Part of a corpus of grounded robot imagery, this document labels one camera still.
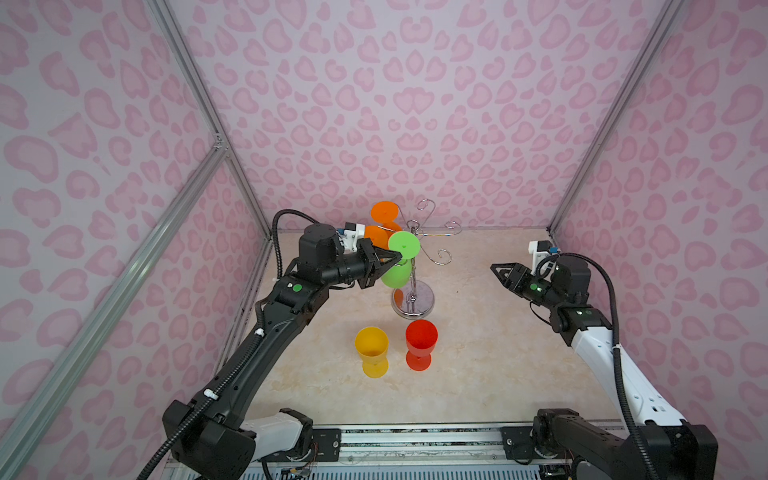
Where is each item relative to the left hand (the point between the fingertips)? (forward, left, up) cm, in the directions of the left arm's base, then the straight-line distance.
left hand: (404, 250), depth 63 cm
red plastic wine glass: (-10, -4, -23) cm, 25 cm away
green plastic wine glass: (+5, -1, -3) cm, 6 cm away
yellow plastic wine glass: (-8, +9, -28) cm, 31 cm away
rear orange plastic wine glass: (+19, +4, -6) cm, 20 cm away
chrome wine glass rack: (+10, -5, -37) cm, 39 cm away
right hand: (+5, -24, -13) cm, 28 cm away
